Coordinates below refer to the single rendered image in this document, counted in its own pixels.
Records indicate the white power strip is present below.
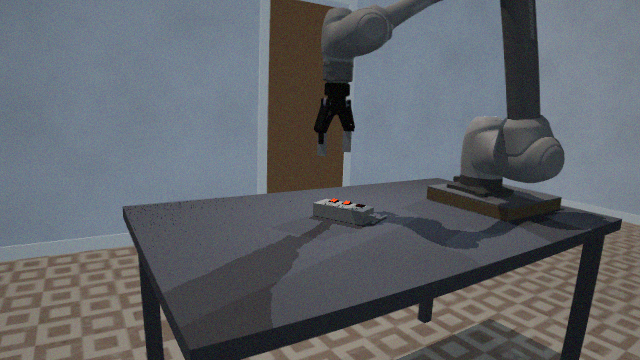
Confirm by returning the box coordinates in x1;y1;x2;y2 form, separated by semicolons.
313;199;387;226

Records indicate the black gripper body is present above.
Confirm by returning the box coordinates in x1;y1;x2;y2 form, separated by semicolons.
324;83;350;114

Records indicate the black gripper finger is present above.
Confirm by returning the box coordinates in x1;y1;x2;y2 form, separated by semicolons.
314;98;341;156
337;100;355;152

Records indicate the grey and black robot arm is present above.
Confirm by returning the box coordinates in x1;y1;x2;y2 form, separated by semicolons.
321;0;565;197

